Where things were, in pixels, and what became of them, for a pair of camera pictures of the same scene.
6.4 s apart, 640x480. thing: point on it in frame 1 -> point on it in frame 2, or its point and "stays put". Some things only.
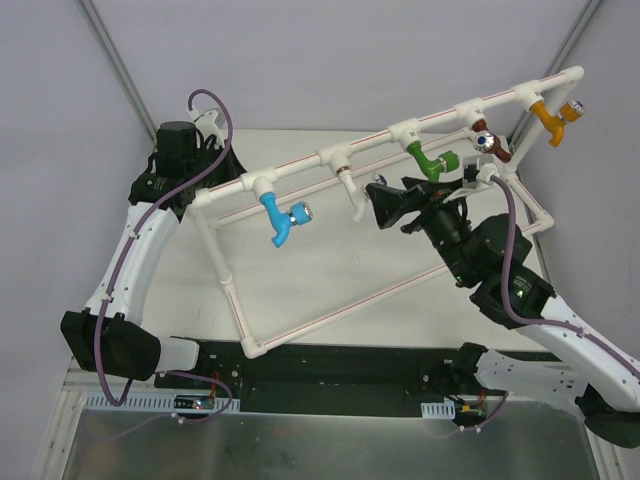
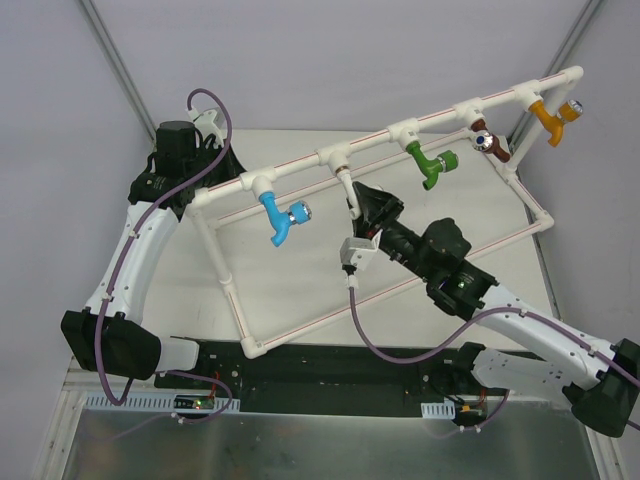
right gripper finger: (412, 182) -> (380, 202)
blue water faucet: (300, 213) stays put
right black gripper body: (417, 204) -> (378, 218)
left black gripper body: (220, 163) stays put
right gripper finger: (392, 204) -> (365, 200)
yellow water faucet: (554, 125) stays put
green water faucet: (446, 162) stays put
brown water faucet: (486, 142) stays put
